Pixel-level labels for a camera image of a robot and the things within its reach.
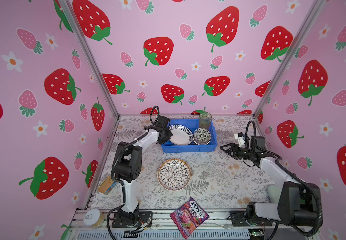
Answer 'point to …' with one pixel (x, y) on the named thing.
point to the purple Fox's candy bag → (189, 218)
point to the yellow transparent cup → (205, 122)
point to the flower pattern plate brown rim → (174, 174)
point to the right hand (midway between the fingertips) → (223, 149)
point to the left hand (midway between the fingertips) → (170, 135)
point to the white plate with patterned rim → (181, 135)
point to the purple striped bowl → (201, 141)
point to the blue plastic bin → (192, 124)
